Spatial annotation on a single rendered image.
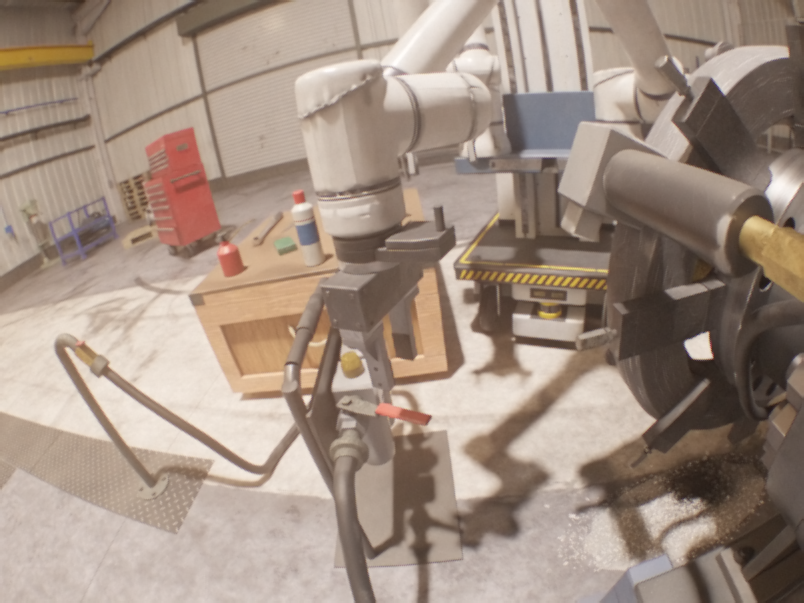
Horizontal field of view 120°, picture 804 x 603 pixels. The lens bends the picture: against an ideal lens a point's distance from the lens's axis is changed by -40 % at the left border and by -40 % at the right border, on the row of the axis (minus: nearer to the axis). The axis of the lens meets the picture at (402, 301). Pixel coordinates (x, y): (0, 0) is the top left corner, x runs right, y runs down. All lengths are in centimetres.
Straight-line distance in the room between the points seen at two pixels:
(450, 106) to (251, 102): 948
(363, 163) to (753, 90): 53
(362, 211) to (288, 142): 913
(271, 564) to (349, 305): 79
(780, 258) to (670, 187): 13
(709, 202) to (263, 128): 958
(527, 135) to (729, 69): 97
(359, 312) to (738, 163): 50
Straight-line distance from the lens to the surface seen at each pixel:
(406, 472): 107
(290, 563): 102
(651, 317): 54
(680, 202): 35
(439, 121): 40
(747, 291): 59
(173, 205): 385
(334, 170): 35
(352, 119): 34
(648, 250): 53
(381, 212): 36
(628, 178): 42
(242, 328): 132
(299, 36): 949
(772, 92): 66
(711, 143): 52
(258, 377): 140
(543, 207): 158
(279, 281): 117
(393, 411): 54
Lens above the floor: 86
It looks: 27 degrees down
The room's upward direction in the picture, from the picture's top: 10 degrees counter-clockwise
